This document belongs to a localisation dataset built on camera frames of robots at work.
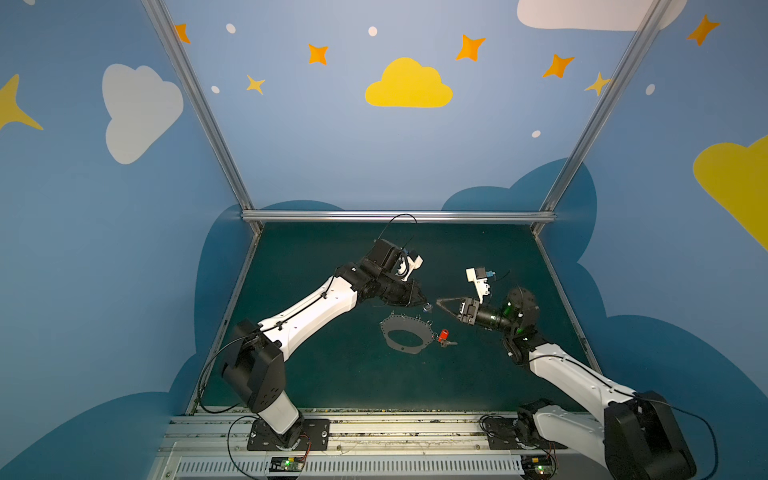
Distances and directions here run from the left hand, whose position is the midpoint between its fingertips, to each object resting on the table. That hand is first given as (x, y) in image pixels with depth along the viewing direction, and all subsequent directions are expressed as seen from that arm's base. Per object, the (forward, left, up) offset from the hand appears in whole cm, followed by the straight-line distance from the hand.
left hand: (430, 301), depth 75 cm
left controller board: (-33, +35, -21) cm, 53 cm away
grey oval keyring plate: (+5, +4, -22) cm, 23 cm away
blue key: (-1, 0, -2) cm, 2 cm away
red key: (-1, -7, -21) cm, 22 cm away
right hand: (-1, -3, +1) cm, 3 cm away
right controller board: (-33, -26, -22) cm, 48 cm away
